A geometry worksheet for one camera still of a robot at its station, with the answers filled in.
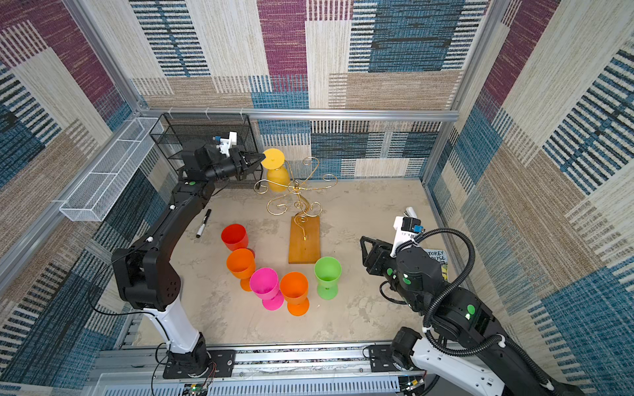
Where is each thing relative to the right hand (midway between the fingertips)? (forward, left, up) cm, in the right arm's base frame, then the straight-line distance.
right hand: (366, 246), depth 62 cm
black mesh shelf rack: (+55, +68, -1) cm, 87 cm away
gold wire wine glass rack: (+22, +17, -26) cm, 38 cm away
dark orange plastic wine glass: (-2, +20, -20) cm, 28 cm away
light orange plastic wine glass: (+7, +38, -22) cm, 44 cm away
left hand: (+29, +27, +7) cm, 40 cm away
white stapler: (+32, -26, -29) cm, 50 cm away
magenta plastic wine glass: (0, +30, -21) cm, 36 cm away
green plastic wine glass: (+4, +9, -22) cm, 24 cm away
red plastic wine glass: (+15, +40, -16) cm, 46 cm away
